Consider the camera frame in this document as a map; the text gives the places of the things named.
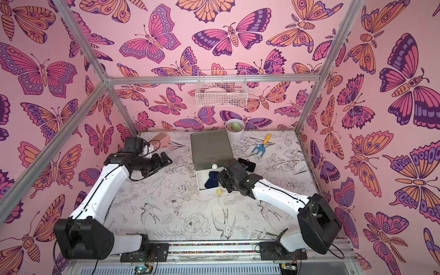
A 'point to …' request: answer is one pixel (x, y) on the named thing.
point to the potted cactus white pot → (235, 128)
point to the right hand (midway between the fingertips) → (211, 178)
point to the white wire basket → (222, 89)
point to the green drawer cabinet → (211, 150)
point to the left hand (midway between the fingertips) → (167, 163)
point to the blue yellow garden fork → (261, 148)
